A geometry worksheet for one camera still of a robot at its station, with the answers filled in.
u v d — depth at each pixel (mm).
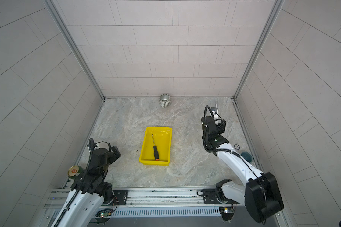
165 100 1055
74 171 694
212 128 602
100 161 566
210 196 709
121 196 709
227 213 680
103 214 641
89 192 510
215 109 679
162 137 922
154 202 705
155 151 858
